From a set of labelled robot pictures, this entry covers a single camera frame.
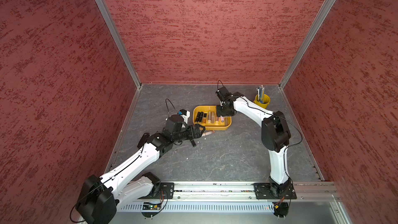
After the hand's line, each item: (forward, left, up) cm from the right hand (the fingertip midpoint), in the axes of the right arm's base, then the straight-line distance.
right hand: (222, 115), depth 96 cm
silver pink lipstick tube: (+1, +8, -5) cm, 9 cm away
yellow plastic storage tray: (-4, +1, -6) cm, 7 cm away
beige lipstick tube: (-1, +3, -6) cm, 6 cm away
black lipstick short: (+2, +14, -4) cm, 15 cm away
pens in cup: (+12, -25, +9) cm, 29 cm away
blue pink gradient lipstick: (+1, 0, -5) cm, 5 cm away
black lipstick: (-16, +18, -5) cm, 25 cm away
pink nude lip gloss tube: (-9, +9, -5) cm, 14 cm away
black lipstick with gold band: (+3, +16, -4) cm, 16 cm away
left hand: (-16, +15, +9) cm, 24 cm away
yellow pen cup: (+10, -31, +1) cm, 32 cm away
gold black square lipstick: (-1, +11, -4) cm, 12 cm away
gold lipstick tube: (+2, +6, -5) cm, 8 cm away
